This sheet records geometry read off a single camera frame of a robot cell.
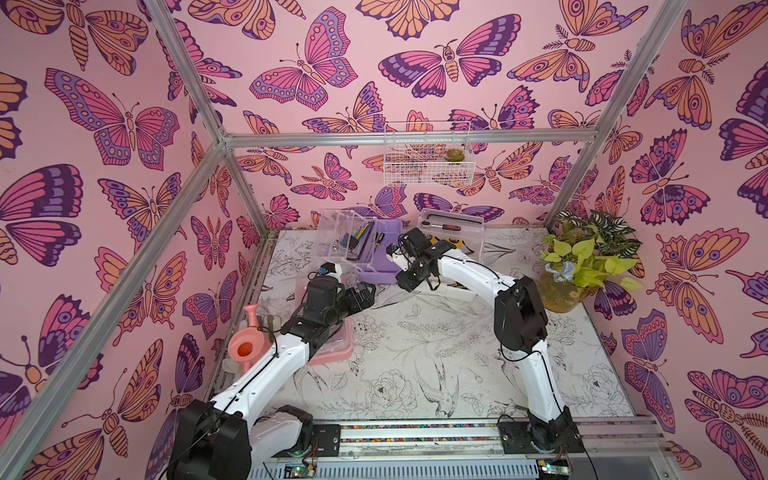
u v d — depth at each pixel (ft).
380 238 3.82
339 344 2.72
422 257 2.36
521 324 1.86
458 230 3.46
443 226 3.48
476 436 2.48
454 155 3.02
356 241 3.46
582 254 2.65
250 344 2.55
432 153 3.13
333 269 2.49
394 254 2.87
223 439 1.29
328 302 2.10
